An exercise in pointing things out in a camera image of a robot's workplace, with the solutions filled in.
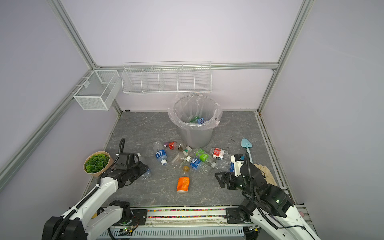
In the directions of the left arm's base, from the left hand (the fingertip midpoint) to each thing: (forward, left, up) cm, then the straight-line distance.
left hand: (146, 169), depth 86 cm
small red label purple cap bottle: (+16, -16, -1) cm, 22 cm away
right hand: (-12, -41, +15) cm, 45 cm away
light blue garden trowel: (+15, -63, -3) cm, 65 cm away
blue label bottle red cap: (0, -46, -2) cm, 46 cm away
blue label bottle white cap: (+10, -8, +1) cm, 12 cm away
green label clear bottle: (+5, -34, +1) cm, 35 cm away
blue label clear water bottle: (-3, -2, +3) cm, 5 cm away
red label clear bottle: (+7, -43, +1) cm, 44 cm away
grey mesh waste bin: (+16, -30, +4) cm, 35 cm away
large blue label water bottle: (+27, -34, +8) cm, 44 cm away
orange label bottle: (-11, -21, 0) cm, 24 cm away
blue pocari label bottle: (+1, -30, +1) cm, 30 cm away
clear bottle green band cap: (+6, -17, -5) cm, 19 cm away
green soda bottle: (+30, -30, +6) cm, 43 cm away
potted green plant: (+2, +25, +7) cm, 26 cm away
